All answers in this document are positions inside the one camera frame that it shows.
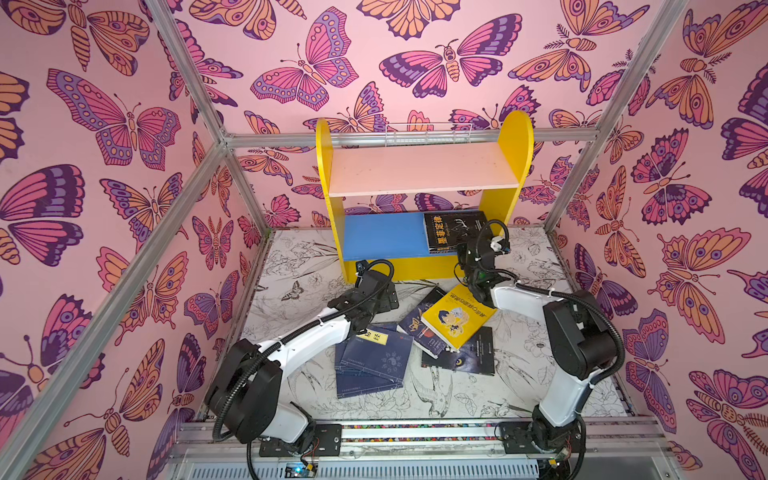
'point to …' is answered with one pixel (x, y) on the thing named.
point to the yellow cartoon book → (456, 315)
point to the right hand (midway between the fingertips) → (460, 229)
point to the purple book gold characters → (418, 332)
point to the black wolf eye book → (476, 355)
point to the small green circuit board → (298, 470)
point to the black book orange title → (446, 231)
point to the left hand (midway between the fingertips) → (384, 291)
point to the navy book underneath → (352, 381)
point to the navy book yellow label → (377, 352)
